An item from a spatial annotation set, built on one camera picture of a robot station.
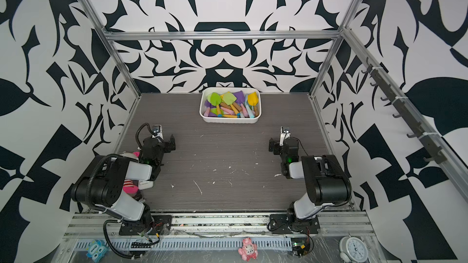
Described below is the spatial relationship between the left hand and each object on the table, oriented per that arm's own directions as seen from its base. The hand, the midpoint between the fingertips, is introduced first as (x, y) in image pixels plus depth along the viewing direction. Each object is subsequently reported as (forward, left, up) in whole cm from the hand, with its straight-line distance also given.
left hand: (159, 133), depth 94 cm
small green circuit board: (-48, -62, -8) cm, 79 cm away
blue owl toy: (-47, +14, -5) cm, 49 cm away
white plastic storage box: (+21, -36, -3) cm, 42 cm away
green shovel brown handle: (+24, -36, -2) cm, 44 cm away
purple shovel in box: (+25, -43, -1) cm, 50 cm away
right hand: (-2, -62, -2) cm, 62 cm away
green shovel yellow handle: (+26, -28, -5) cm, 38 cm away
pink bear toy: (-49, -42, -3) cm, 65 cm away
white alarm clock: (-51, -79, -3) cm, 94 cm away
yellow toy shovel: (+25, -51, -2) cm, 56 cm away
